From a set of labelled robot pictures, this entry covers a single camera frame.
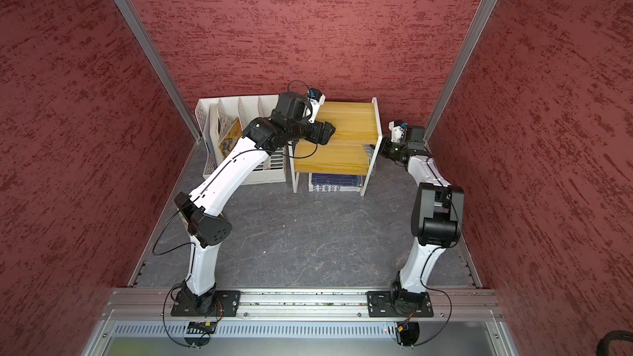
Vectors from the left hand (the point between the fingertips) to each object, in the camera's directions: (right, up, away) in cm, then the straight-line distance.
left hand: (321, 129), depth 76 cm
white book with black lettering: (-2, -22, +21) cm, 30 cm away
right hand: (+19, -4, +18) cm, 27 cm away
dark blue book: (+5, -18, +20) cm, 27 cm away
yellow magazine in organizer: (-35, -2, +17) cm, 39 cm away
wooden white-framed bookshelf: (+12, -6, +15) cm, 20 cm away
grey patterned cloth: (+19, -6, +16) cm, 25 cm away
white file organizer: (-40, +5, +17) cm, 43 cm away
